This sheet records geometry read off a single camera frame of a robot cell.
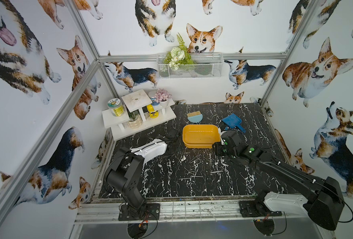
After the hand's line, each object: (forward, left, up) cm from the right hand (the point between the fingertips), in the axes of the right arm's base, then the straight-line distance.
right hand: (218, 141), depth 80 cm
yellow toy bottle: (+29, +42, -8) cm, 52 cm away
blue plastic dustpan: (+29, -18, -19) cm, 39 cm away
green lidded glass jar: (+20, +59, +7) cm, 63 cm away
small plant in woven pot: (+22, +53, -9) cm, 58 cm away
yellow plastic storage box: (+16, +8, -20) cm, 26 cm away
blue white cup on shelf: (+27, +38, +4) cm, 46 cm away
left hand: (+4, +24, -13) cm, 28 cm away
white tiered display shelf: (+26, +47, +6) cm, 54 cm away
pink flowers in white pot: (+27, +32, +8) cm, 43 cm away
